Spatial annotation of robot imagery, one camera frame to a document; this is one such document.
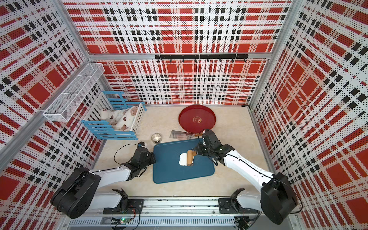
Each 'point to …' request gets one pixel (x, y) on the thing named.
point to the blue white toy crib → (103, 130)
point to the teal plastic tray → (166, 158)
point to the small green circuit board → (124, 221)
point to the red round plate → (196, 119)
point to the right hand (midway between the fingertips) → (199, 149)
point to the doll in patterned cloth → (121, 119)
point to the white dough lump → (183, 161)
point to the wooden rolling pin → (190, 155)
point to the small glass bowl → (155, 138)
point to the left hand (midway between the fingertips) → (156, 154)
